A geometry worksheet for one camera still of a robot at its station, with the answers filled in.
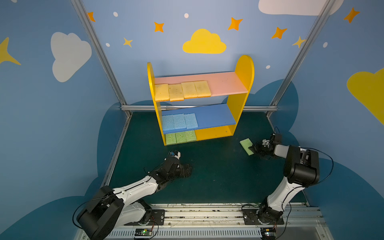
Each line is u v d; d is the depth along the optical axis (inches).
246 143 40.3
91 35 30.3
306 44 32.4
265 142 36.7
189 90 28.9
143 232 27.9
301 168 20.1
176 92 28.3
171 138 40.0
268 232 28.3
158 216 29.6
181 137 40.9
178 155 32.1
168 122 37.6
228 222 29.1
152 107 28.8
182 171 30.1
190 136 41.1
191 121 37.8
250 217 29.4
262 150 34.7
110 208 16.2
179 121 37.8
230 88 30.3
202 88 29.5
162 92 28.1
